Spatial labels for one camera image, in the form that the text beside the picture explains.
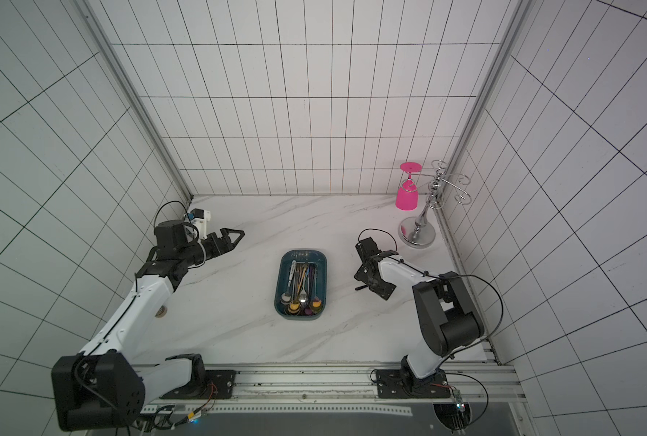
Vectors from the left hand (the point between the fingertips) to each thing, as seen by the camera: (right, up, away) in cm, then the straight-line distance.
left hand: (234, 241), depth 81 cm
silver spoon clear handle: (+15, -19, +6) cm, 25 cm away
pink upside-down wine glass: (+59, +15, +17) cm, 63 cm away
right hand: (+41, -16, +12) cm, 46 cm away
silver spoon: (+20, -20, +8) cm, 30 cm away
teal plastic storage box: (+13, -13, +11) cm, 21 cm away
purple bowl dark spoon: (+23, -23, +3) cm, 32 cm away
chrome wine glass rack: (+64, +1, +25) cm, 69 cm away
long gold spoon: (+18, -22, +4) cm, 28 cm away
